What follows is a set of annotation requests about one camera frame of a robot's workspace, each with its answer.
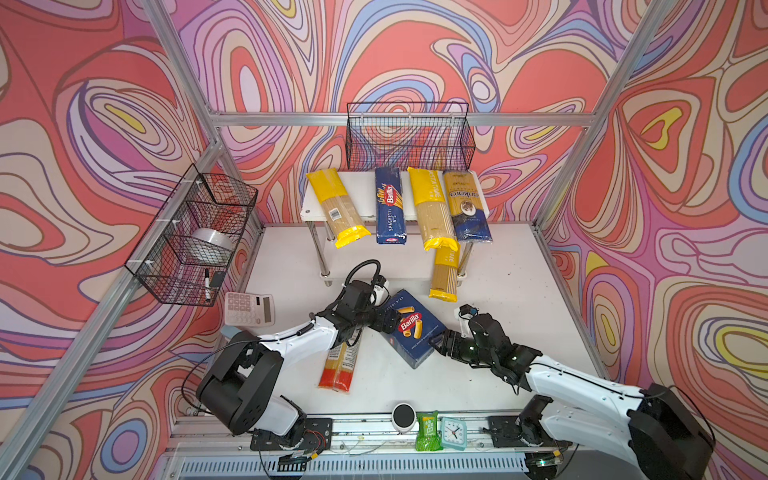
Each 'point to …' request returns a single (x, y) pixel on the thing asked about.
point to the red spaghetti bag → (337, 373)
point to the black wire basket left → (201, 201)
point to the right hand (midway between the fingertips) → (436, 349)
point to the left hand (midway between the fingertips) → (392, 309)
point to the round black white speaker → (403, 417)
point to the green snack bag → (428, 438)
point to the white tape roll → (210, 247)
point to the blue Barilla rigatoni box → (410, 337)
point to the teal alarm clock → (454, 433)
